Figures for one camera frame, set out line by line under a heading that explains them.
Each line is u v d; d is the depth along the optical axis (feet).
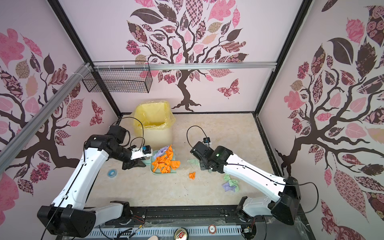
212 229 2.29
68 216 1.19
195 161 3.03
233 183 2.71
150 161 2.37
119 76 3.11
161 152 2.38
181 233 1.98
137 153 2.00
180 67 3.09
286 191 1.33
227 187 2.68
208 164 1.68
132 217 2.38
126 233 2.37
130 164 2.02
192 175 2.83
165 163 2.32
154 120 3.24
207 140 2.20
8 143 1.69
